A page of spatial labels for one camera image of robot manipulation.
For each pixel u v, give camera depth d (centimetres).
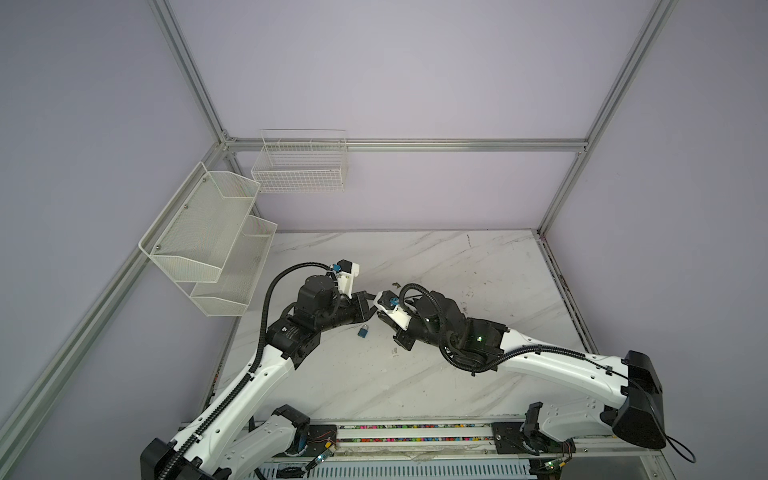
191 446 39
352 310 63
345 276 66
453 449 73
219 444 39
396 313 58
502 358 48
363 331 93
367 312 67
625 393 40
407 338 61
